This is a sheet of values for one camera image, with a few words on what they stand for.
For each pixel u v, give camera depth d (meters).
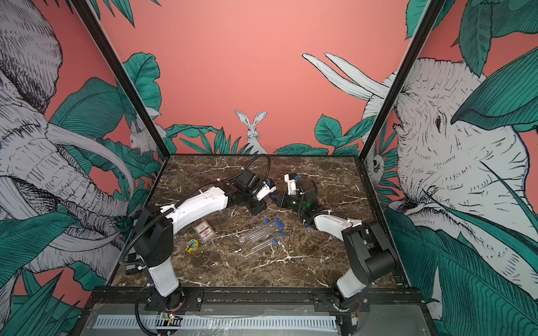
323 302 0.73
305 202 0.70
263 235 0.90
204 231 0.90
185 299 0.73
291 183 0.82
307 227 0.93
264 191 0.78
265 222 0.95
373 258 0.45
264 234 0.90
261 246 0.86
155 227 0.54
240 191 0.65
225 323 0.70
